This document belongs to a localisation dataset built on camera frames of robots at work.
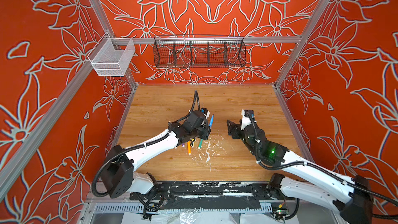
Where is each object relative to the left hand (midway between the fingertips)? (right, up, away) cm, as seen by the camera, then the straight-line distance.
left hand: (210, 129), depth 80 cm
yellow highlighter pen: (-9, -5, -10) cm, 15 cm away
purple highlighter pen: (-12, -2, -22) cm, 25 cm away
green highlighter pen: (-5, -10, +8) cm, 14 cm away
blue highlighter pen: (+1, +4, 0) cm, 4 cm away
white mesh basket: (-61, +42, +13) cm, 75 cm away
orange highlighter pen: (-12, -12, +7) cm, 18 cm away
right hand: (+10, +6, -5) cm, 13 cm away
